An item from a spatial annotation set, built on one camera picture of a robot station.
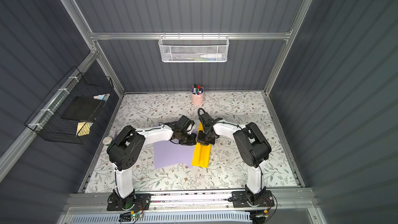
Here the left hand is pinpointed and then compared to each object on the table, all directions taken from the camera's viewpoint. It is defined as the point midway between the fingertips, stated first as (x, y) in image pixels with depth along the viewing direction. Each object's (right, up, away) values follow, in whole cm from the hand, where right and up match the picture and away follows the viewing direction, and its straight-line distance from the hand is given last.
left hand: (198, 145), depth 91 cm
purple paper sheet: (-18, -4, -1) cm, 18 cm away
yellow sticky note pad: (-45, +15, -30) cm, 56 cm away
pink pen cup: (-1, +31, +14) cm, 34 cm away
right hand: (0, 0, +1) cm, 1 cm away
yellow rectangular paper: (+2, -3, -3) cm, 5 cm away
